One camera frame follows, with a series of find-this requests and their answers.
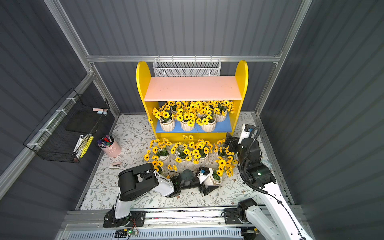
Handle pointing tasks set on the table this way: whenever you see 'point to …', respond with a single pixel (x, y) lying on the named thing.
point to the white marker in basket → (79, 143)
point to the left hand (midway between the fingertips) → (215, 180)
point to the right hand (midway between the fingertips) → (239, 134)
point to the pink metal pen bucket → (110, 147)
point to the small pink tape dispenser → (115, 165)
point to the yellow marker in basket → (87, 146)
